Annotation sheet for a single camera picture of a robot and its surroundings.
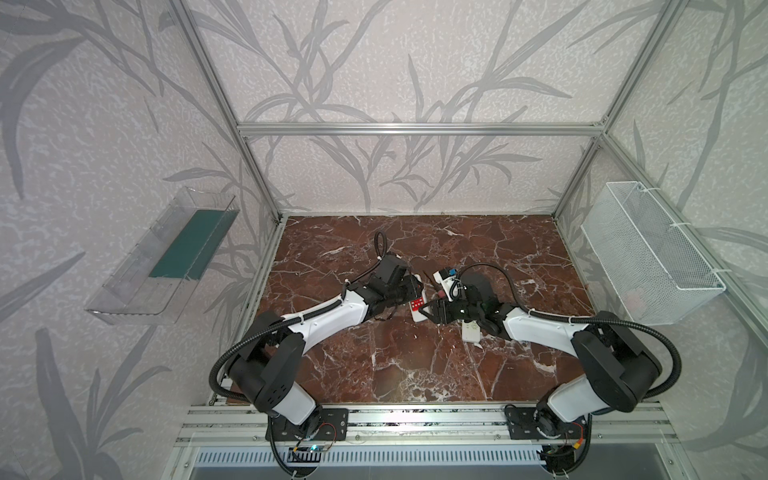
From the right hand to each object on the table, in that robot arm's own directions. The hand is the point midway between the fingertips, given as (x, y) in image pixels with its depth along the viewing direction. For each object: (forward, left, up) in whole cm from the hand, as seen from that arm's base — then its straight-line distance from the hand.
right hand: (425, 298), depth 86 cm
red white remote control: (-2, +3, +1) cm, 4 cm away
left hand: (+4, +1, +4) cm, 5 cm away
